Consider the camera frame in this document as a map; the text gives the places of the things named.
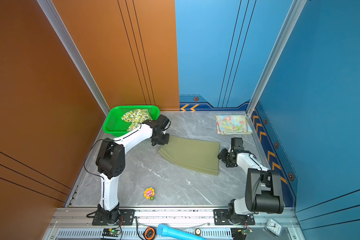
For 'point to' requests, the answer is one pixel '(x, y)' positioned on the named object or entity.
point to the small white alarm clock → (273, 227)
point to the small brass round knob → (198, 231)
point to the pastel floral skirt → (232, 124)
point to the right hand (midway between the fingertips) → (219, 156)
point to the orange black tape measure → (149, 233)
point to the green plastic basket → (114, 125)
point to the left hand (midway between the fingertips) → (166, 141)
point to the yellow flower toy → (149, 193)
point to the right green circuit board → (246, 230)
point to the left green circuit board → (110, 232)
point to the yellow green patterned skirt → (135, 117)
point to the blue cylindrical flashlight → (176, 233)
